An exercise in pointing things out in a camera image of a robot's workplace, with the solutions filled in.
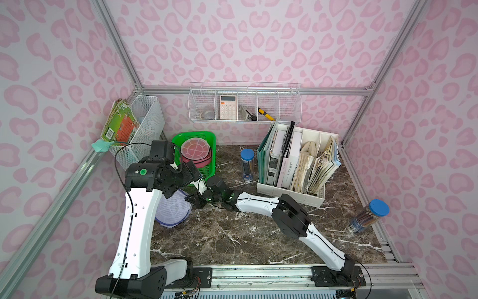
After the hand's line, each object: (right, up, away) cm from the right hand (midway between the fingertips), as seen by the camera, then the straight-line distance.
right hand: (184, 200), depth 83 cm
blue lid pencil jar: (+28, +20, +5) cm, 35 cm away
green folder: (+34, +21, -7) cm, 41 cm away
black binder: (+43, +21, -9) cm, 48 cm away
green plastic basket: (+6, +11, +24) cm, 27 cm away
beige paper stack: (+59, +23, +13) cm, 65 cm away
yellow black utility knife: (+38, +42, +15) cm, 58 cm away
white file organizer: (+61, +17, -5) cm, 63 cm away
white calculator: (+18, +45, +12) cm, 50 cm away
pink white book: (+47, +17, 0) cm, 50 cm away
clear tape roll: (+8, +41, +13) cm, 44 cm away
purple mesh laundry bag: (-5, -4, -1) cm, 6 cm away
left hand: (+6, +13, -15) cm, 20 cm away
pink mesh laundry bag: (-2, +24, +30) cm, 39 cm away
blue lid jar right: (+79, -1, -10) cm, 79 cm away
